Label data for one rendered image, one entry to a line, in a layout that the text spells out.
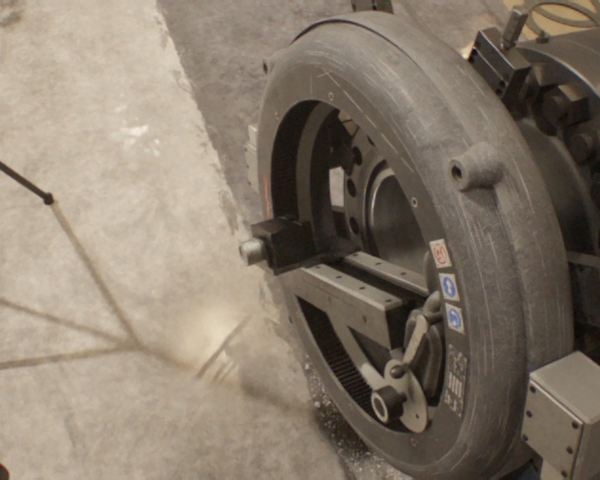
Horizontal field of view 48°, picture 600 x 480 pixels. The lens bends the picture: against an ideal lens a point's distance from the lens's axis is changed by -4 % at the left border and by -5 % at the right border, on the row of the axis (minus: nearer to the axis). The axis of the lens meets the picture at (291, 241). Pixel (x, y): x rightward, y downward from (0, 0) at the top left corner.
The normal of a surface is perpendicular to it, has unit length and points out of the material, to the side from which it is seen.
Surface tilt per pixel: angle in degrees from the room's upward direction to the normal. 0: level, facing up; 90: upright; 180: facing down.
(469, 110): 12
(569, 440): 90
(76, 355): 0
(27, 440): 0
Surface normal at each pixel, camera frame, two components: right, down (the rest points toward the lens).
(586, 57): 0.01, -0.76
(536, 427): -0.90, 0.28
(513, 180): 0.26, -0.26
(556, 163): 0.25, -0.46
